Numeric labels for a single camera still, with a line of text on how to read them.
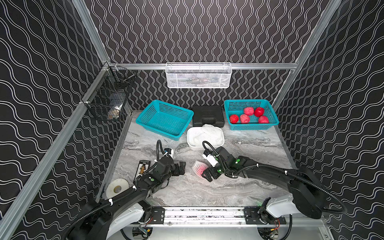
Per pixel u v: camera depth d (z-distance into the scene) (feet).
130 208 1.93
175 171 2.46
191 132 3.39
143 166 2.94
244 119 3.60
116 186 2.75
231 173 1.99
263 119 3.51
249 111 3.72
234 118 3.60
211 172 2.40
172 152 2.56
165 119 3.73
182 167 2.51
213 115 3.67
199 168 2.74
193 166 2.79
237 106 3.84
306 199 1.39
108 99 3.03
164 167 2.08
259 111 3.72
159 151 2.25
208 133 3.13
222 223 2.43
